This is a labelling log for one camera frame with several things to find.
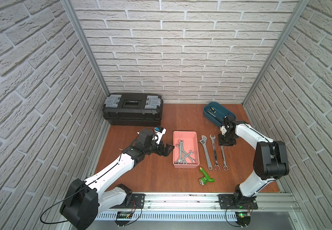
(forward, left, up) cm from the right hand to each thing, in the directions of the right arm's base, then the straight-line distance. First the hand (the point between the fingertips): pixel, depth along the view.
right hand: (224, 143), depth 91 cm
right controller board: (-40, +1, -6) cm, 40 cm away
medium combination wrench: (-14, +2, -4) cm, 15 cm away
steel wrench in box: (-8, +21, -4) cm, 23 cm away
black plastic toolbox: (+22, +59, +14) cm, 64 cm away
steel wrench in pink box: (-9, +30, -3) cm, 31 cm away
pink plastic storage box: (+2, +22, -4) cm, 22 cm away
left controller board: (-36, +62, -6) cm, 71 cm away
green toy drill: (-22, +18, -1) cm, 28 cm away
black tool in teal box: (+33, -2, -2) cm, 33 cm away
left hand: (-3, +36, +11) cm, 38 cm away
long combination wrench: (-14, +8, -4) cm, 16 cm away
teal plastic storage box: (+30, -8, -2) cm, 31 cm away
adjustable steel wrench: (+5, +12, -4) cm, 14 cm away
